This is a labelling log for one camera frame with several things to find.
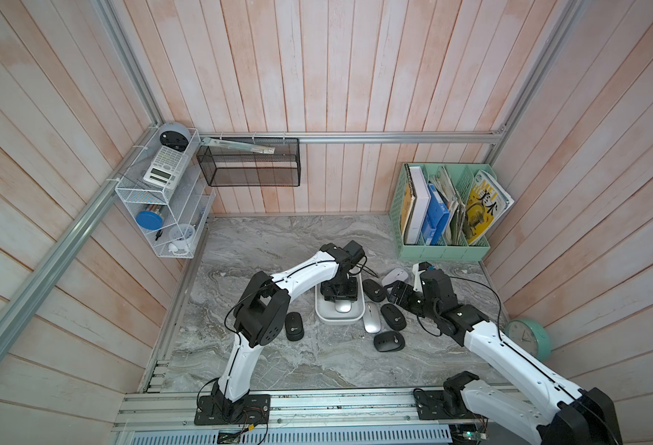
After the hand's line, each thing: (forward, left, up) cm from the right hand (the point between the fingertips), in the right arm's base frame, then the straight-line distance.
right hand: (390, 289), depth 83 cm
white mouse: (+12, -5, -11) cm, 16 cm away
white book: (+26, -12, +8) cm, 30 cm away
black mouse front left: (-9, +30, -10) cm, 33 cm away
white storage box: (-3, +20, -11) cm, 23 cm away
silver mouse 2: (-5, +4, -12) cm, 14 cm away
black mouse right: (-5, -2, -10) cm, 11 cm away
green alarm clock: (-13, -38, -3) cm, 41 cm away
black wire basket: (+47, +57, +11) cm, 75 cm away
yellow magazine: (+32, -38, +6) cm, 50 cm away
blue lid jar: (+9, +69, +20) cm, 73 cm away
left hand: (-1, +13, -7) cm, 15 cm away
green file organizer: (+38, -26, +11) cm, 48 cm away
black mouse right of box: (+4, +3, -9) cm, 10 cm away
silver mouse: (-2, +14, -8) cm, 17 cm away
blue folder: (+26, -19, +5) cm, 33 cm away
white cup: (+12, +66, +10) cm, 68 cm away
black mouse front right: (-12, 0, -11) cm, 16 cm away
